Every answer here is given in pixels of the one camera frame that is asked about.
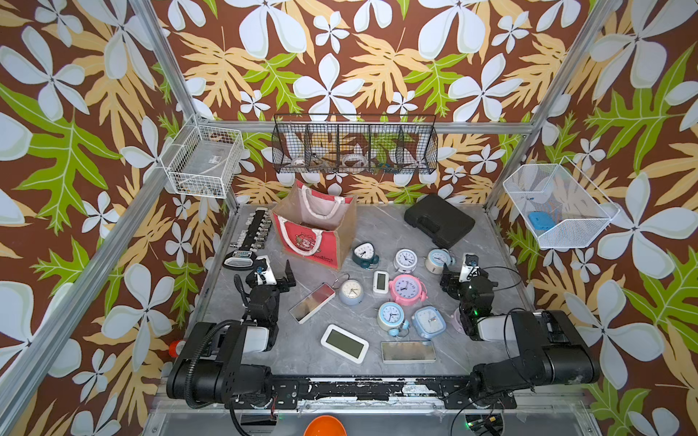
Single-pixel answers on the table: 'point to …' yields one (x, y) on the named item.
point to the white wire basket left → (203, 159)
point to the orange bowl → (324, 425)
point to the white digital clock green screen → (344, 343)
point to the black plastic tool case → (440, 218)
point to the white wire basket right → (580, 210)
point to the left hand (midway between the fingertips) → (273, 261)
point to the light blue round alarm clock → (390, 318)
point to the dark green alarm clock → (363, 254)
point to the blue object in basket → (541, 221)
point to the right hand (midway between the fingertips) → (458, 264)
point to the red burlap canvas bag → (317, 222)
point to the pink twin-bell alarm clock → (408, 291)
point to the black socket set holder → (254, 241)
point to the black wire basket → (354, 143)
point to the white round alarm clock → (404, 261)
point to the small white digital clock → (381, 282)
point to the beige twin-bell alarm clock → (435, 260)
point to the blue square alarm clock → (428, 322)
